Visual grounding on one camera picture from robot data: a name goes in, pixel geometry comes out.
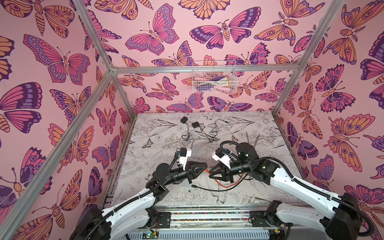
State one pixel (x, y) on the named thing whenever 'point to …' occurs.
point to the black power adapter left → (184, 119)
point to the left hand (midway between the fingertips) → (206, 166)
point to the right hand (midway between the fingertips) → (211, 171)
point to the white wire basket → (214, 76)
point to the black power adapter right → (195, 124)
